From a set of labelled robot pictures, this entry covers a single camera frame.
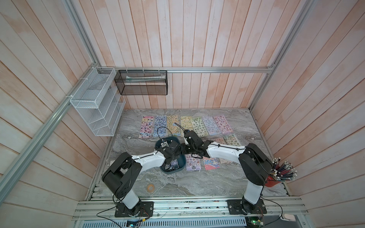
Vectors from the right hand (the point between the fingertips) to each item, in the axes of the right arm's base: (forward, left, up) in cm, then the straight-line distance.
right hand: (179, 148), depth 91 cm
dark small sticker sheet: (-10, +3, -4) cm, 11 cm away
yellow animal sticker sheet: (+29, +7, -6) cm, 30 cm away
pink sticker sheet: (+20, +27, -4) cm, 34 cm away
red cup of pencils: (-19, -50, +11) cm, 55 cm away
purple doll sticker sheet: (-8, -9, -6) cm, 13 cm away
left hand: (-3, +6, -5) cm, 8 cm away
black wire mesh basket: (+44, +29, +21) cm, 56 cm away
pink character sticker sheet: (+25, -34, -6) cm, 43 cm away
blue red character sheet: (-8, -20, -6) cm, 23 cm away
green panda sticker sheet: (+26, -4, -5) cm, 27 cm away
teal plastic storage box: (-6, -1, -3) cm, 7 cm away
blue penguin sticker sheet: (+26, +16, -4) cm, 31 cm away
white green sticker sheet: (+22, -14, -6) cm, 27 cm away
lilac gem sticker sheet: (+24, -24, -6) cm, 35 cm away
